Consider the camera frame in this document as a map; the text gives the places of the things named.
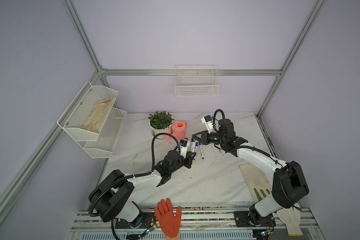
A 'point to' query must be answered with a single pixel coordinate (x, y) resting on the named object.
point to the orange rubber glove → (170, 223)
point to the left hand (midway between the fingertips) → (194, 153)
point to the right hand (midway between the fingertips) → (193, 135)
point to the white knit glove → (291, 217)
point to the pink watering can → (178, 131)
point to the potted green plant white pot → (160, 122)
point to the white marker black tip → (192, 145)
